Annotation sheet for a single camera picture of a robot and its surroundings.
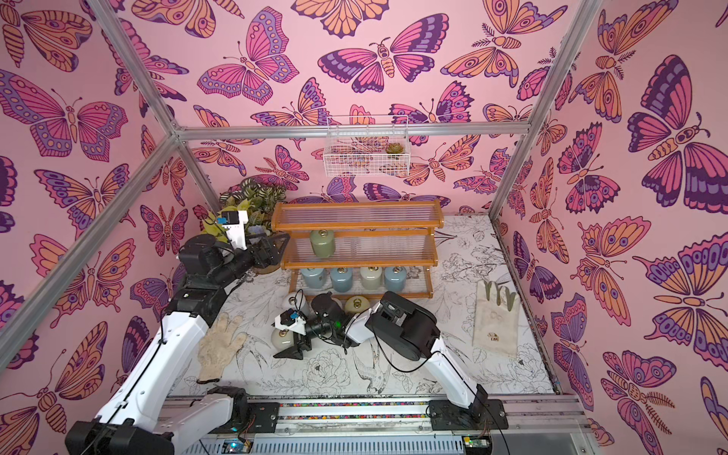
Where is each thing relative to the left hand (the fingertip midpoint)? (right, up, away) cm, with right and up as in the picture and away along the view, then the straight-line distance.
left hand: (280, 234), depth 73 cm
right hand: (-4, -29, +10) cm, 31 cm away
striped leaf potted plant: (-14, +13, +21) cm, 29 cm away
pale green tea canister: (+24, -14, +20) cm, 34 cm away
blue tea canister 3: (+31, -14, +19) cm, 39 cm away
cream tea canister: (-2, -30, +7) cm, 31 cm away
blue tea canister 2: (+14, -14, +21) cm, 29 cm away
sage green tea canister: (+9, -2, +12) cm, 15 cm away
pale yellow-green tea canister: (+19, -21, +13) cm, 31 cm away
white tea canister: (0, -20, +15) cm, 25 cm away
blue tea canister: (+5, -14, +20) cm, 25 cm away
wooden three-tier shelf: (+19, -5, +37) cm, 42 cm away
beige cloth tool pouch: (+64, -26, +18) cm, 71 cm away
